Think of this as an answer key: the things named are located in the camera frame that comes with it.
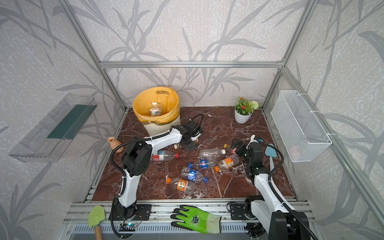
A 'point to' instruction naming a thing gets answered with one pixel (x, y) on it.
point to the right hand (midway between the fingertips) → (237, 138)
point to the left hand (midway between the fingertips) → (190, 138)
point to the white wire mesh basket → (297, 126)
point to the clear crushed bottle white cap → (211, 153)
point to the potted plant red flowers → (244, 109)
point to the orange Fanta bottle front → (181, 185)
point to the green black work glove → (191, 218)
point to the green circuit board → (127, 227)
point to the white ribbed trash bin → (153, 129)
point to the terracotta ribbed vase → (115, 144)
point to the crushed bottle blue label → (193, 175)
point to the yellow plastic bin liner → (166, 97)
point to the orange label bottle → (227, 163)
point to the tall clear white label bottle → (154, 110)
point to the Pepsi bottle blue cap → (202, 164)
